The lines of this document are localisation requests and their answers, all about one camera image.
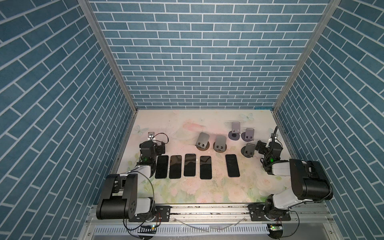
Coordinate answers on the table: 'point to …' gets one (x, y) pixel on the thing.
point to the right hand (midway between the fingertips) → (267, 141)
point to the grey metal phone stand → (236, 127)
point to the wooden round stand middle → (202, 143)
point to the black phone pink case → (232, 165)
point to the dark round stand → (243, 151)
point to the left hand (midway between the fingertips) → (154, 141)
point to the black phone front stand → (161, 168)
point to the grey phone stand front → (249, 133)
